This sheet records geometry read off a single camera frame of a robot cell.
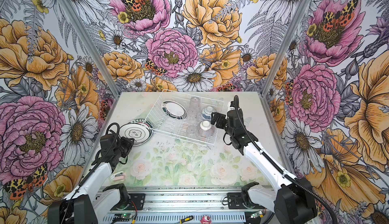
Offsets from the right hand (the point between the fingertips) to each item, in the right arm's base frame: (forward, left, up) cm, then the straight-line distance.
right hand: (218, 119), depth 82 cm
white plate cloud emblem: (+3, +48, -16) cm, 51 cm away
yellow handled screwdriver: (-41, +18, -19) cm, 49 cm away
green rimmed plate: (+14, +26, -7) cm, 30 cm away
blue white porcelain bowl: (+15, +5, -13) cm, 20 cm away
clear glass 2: (-1, +14, -10) cm, 17 cm away
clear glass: (+15, +13, -9) cm, 22 cm away
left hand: (-6, +47, -13) cm, 49 cm away
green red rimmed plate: (+11, +47, -17) cm, 51 cm away
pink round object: (-42, +9, -14) cm, 45 cm away
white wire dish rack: (+8, +32, -15) cm, 36 cm away
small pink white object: (-22, +53, -18) cm, 60 cm away
